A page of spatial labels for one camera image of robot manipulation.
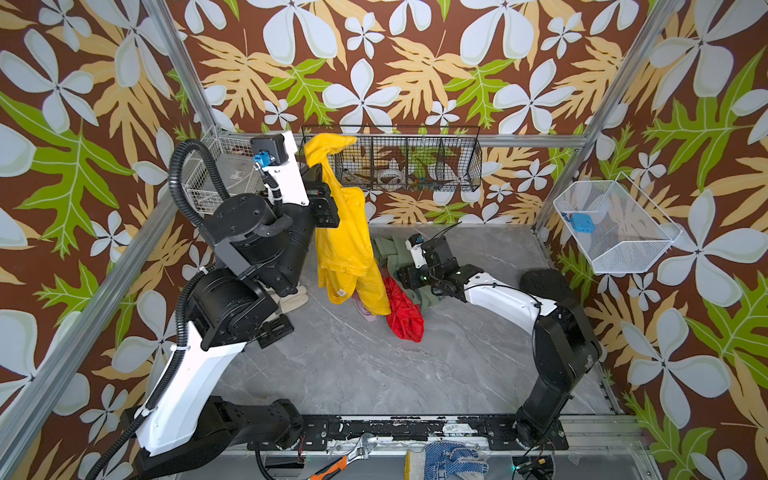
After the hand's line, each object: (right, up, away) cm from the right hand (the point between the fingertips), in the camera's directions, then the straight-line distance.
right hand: (402, 270), depth 89 cm
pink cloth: (-12, -8, -13) cm, 19 cm away
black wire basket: (+3, +36, +6) cm, 37 cm away
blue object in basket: (+53, +14, -3) cm, 55 cm away
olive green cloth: (-3, +5, +1) cm, 6 cm away
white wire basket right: (+60, +11, -11) cm, 62 cm away
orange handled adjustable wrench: (-11, -44, -17) cm, 48 cm away
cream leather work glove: (-37, -11, +9) cm, 39 cm away
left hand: (-16, +18, -45) cm, 51 cm away
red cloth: (+1, -13, -7) cm, 15 cm away
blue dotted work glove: (+8, -44, -21) cm, 49 cm away
